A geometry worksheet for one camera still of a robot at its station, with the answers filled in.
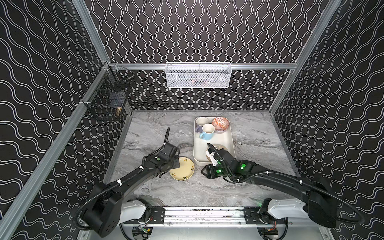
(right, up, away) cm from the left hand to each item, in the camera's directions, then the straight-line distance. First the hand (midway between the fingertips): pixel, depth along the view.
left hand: (176, 161), depth 86 cm
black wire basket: (-44, +36, +9) cm, 57 cm away
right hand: (+15, -4, -7) cm, 17 cm away
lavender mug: (+15, +23, +20) cm, 34 cm away
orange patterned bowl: (+29, +22, +21) cm, 42 cm away
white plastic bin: (+32, +11, +17) cm, 38 cm away
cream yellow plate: (+6, -6, +3) cm, 9 cm away
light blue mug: (+20, +17, +15) cm, 30 cm away
